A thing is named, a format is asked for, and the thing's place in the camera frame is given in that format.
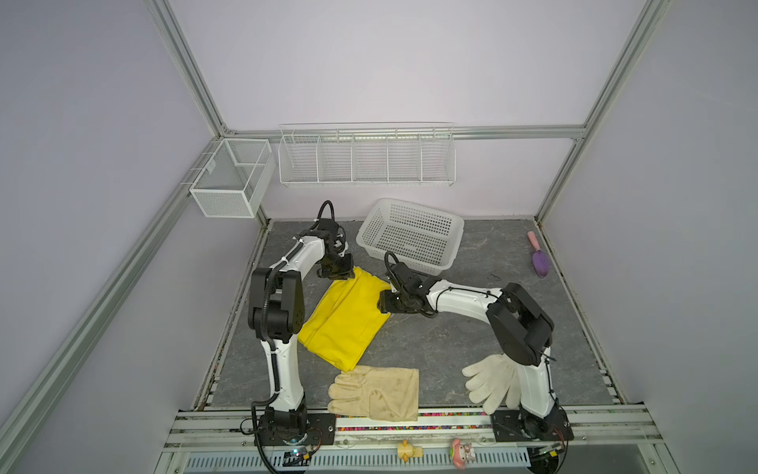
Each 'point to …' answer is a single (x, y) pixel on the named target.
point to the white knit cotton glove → (498, 377)
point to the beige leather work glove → (388, 394)
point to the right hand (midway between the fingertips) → (381, 303)
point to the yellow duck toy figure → (407, 450)
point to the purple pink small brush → (541, 261)
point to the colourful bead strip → (425, 422)
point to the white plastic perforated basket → (419, 235)
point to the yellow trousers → (344, 319)
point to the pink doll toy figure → (461, 453)
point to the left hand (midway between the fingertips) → (352, 275)
